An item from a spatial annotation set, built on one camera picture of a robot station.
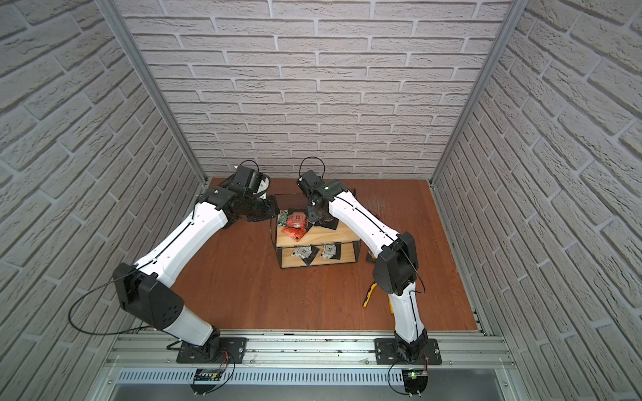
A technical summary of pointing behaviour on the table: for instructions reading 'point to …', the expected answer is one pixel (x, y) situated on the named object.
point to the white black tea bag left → (307, 252)
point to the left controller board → (206, 379)
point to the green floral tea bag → (282, 217)
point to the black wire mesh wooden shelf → (302, 243)
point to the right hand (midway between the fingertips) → (325, 212)
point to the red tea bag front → (296, 233)
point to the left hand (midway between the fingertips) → (284, 207)
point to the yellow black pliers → (369, 293)
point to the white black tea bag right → (332, 251)
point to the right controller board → (415, 381)
